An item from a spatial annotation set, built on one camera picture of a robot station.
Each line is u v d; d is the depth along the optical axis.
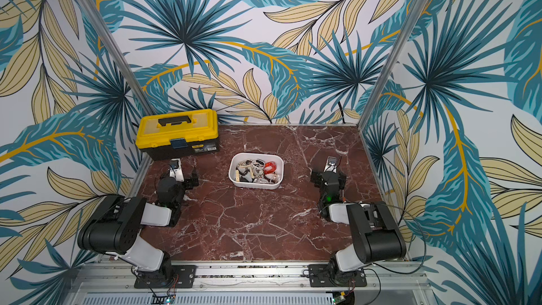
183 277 0.74
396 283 0.73
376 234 0.45
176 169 0.78
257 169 0.97
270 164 1.02
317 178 0.84
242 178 0.94
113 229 0.45
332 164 0.78
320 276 0.73
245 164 1.01
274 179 0.95
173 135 0.94
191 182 0.85
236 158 0.98
